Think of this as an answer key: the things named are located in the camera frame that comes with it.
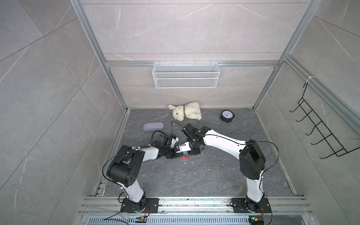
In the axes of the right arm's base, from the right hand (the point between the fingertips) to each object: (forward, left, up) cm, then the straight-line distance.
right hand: (190, 147), depth 89 cm
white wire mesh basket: (+47, +2, +23) cm, 52 cm away
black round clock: (+30, -31, -4) cm, 43 cm away
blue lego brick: (-5, +3, +3) cm, 7 cm away
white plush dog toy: (+31, -2, +2) cm, 31 cm away
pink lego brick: (-5, +4, -4) cm, 7 cm away
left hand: (-1, +4, -4) cm, 6 cm away
